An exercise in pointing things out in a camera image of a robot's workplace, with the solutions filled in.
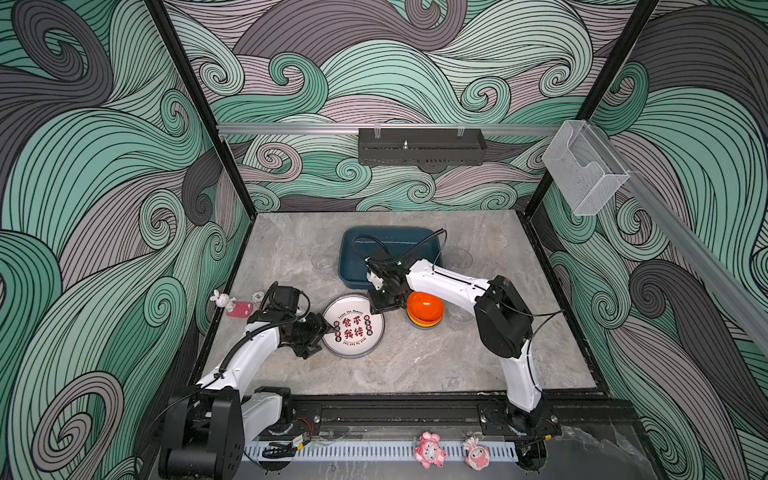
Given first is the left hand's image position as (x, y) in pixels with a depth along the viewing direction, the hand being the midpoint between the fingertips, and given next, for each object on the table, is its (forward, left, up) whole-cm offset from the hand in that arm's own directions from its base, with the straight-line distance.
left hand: (331, 333), depth 83 cm
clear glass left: (+25, +5, -2) cm, 26 cm away
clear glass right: (+28, -42, -2) cm, 51 cm away
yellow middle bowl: (+3, -28, 0) cm, 28 cm away
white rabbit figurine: (+9, +33, +2) cm, 34 cm away
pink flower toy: (-27, -26, 0) cm, 37 cm away
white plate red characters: (+1, -8, -2) cm, 9 cm away
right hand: (+7, -12, 0) cm, 14 cm away
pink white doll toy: (-27, -36, 0) cm, 46 cm away
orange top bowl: (+8, -28, 0) cm, 29 cm away
